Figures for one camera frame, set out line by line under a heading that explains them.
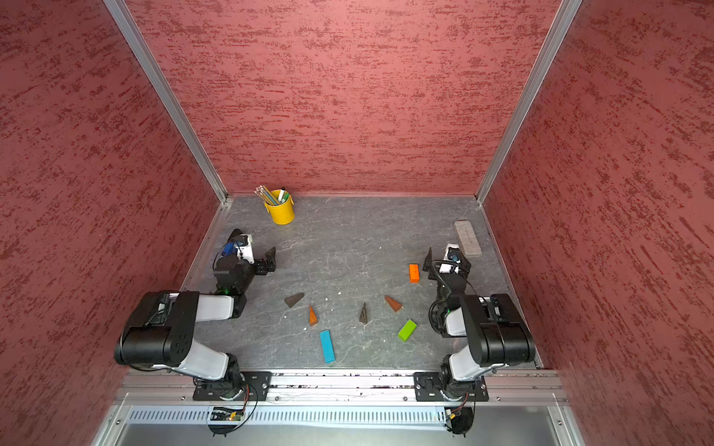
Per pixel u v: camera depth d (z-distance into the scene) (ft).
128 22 2.38
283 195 3.50
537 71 2.67
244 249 2.60
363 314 2.80
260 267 2.75
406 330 2.73
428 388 2.40
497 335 1.49
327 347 2.66
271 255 2.84
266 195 3.29
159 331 1.51
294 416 2.54
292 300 2.93
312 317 2.78
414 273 3.11
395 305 2.90
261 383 2.43
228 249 3.19
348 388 2.49
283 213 3.49
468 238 3.39
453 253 2.43
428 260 2.72
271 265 2.81
